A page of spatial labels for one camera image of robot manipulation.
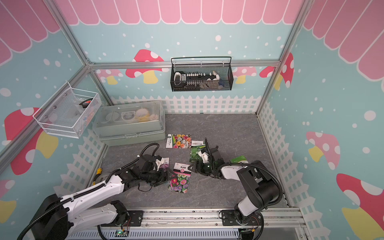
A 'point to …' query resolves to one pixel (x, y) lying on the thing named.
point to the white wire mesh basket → (68, 113)
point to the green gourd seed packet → (195, 146)
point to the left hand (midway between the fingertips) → (171, 181)
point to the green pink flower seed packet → (240, 159)
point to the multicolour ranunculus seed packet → (178, 141)
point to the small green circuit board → (119, 233)
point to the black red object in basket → (85, 104)
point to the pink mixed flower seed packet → (180, 182)
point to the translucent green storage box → (123, 122)
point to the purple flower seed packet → (165, 166)
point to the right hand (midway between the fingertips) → (192, 169)
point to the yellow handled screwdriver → (98, 173)
